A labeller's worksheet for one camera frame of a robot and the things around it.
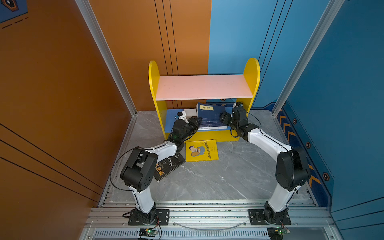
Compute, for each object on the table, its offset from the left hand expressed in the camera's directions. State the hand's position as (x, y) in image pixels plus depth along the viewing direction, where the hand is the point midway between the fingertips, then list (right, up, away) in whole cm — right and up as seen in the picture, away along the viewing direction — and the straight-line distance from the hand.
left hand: (204, 116), depth 85 cm
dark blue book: (+5, -7, +5) cm, 10 cm away
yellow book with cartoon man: (-1, -21, +12) cm, 24 cm away
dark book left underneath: (-22, -29, +6) cm, 37 cm away
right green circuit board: (+34, -57, -14) cm, 67 cm away
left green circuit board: (-28, -56, -14) cm, 64 cm away
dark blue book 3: (+4, +2, +7) cm, 8 cm away
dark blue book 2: (+4, -4, +2) cm, 7 cm away
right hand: (+12, +1, +6) cm, 13 cm away
